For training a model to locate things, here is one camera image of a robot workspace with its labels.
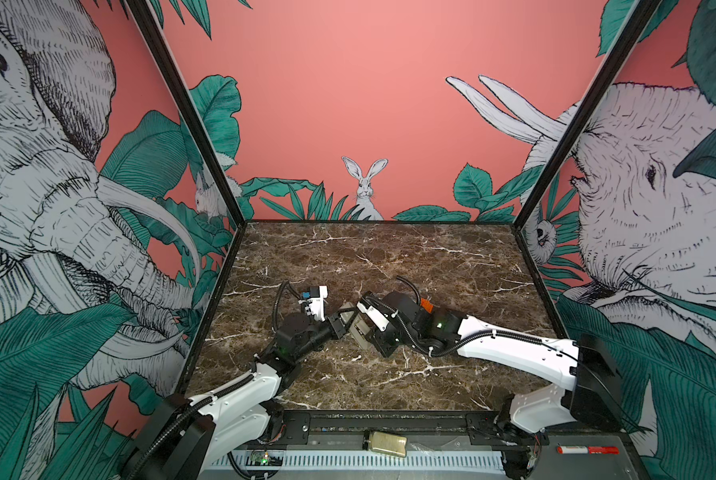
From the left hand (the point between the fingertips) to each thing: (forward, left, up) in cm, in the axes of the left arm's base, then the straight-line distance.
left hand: (358, 309), depth 77 cm
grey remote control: (-4, 0, -3) cm, 5 cm away
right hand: (-6, -1, -2) cm, 7 cm away
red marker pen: (-32, -57, -15) cm, 67 cm away
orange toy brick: (+9, -22, -16) cm, 29 cm away
